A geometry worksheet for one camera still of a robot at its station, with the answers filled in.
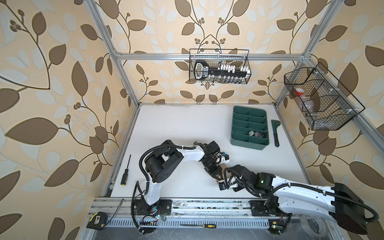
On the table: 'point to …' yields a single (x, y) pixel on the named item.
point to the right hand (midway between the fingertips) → (230, 172)
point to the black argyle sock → (257, 134)
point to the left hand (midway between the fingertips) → (222, 178)
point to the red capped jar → (299, 91)
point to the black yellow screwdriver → (125, 174)
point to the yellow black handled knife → (210, 226)
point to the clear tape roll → (322, 226)
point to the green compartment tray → (245, 119)
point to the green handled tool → (275, 123)
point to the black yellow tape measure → (97, 221)
